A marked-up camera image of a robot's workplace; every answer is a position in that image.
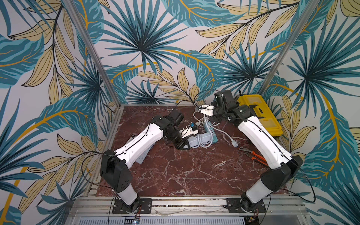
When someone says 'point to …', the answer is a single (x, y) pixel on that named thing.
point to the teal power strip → (214, 137)
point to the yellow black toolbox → (262, 111)
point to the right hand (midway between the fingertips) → (212, 106)
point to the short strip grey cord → (234, 142)
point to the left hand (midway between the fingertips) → (186, 148)
